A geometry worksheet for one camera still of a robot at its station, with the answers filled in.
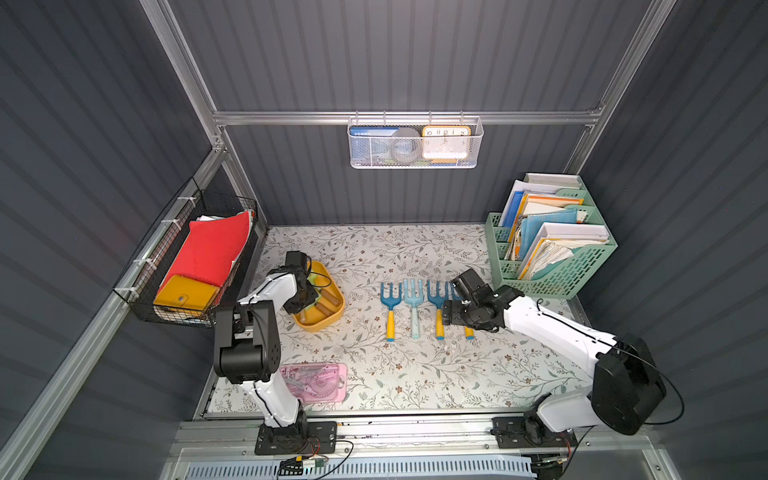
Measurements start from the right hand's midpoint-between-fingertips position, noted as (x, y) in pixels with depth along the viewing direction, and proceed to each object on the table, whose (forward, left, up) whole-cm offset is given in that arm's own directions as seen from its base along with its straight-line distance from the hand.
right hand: (462, 315), depth 86 cm
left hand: (+7, +50, -5) cm, 51 cm away
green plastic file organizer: (+12, -33, +2) cm, 35 cm away
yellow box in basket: (-7, +65, +23) cm, 69 cm away
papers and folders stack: (+20, -23, +16) cm, 34 cm away
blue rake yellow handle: (+9, +21, -9) cm, 24 cm away
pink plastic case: (-17, +41, -8) cm, 45 cm away
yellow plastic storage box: (+7, +42, -8) cm, 43 cm away
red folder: (+5, +65, +23) cm, 69 cm away
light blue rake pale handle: (+10, +13, -9) cm, 18 cm away
